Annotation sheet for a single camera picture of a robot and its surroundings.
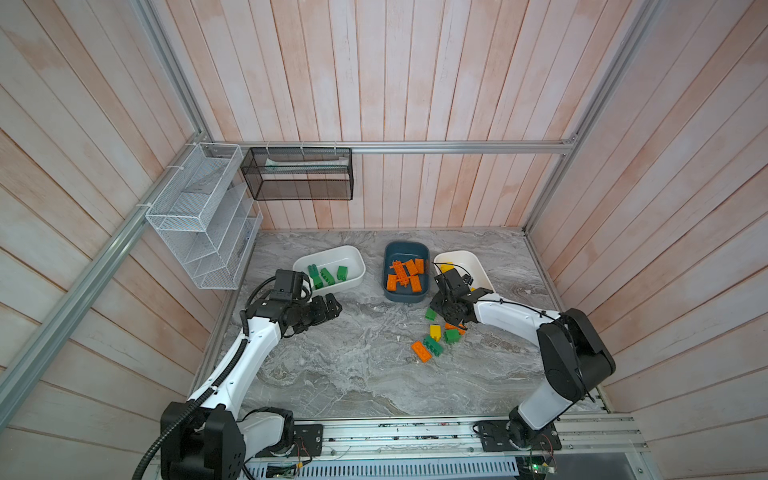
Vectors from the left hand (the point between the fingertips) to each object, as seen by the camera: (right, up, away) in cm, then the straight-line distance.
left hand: (329, 318), depth 81 cm
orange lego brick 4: (+19, +8, +22) cm, 30 cm away
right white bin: (+47, +15, +27) cm, 56 cm away
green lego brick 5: (+36, -7, +8) cm, 38 cm away
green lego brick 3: (+1, +12, +23) cm, 26 cm away
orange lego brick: (+29, +14, +26) cm, 41 cm away
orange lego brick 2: (+26, +13, +26) cm, 39 cm away
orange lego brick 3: (+27, +8, +22) cm, 36 cm away
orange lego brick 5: (+36, -2, -6) cm, 36 cm away
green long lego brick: (+31, -10, +7) cm, 33 cm away
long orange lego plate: (+22, +12, +22) cm, 33 cm away
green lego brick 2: (-9, +11, +22) cm, 26 cm away
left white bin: (+1, +8, +17) cm, 19 cm away
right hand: (+32, +2, +13) cm, 35 cm away
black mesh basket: (-14, +47, +22) cm, 53 cm away
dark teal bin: (+25, +19, +32) cm, 45 cm away
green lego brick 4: (+30, -1, +13) cm, 33 cm away
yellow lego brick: (+31, -6, +9) cm, 33 cm away
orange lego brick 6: (+27, -11, +7) cm, 30 cm away
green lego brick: (-4, +10, +22) cm, 25 cm away
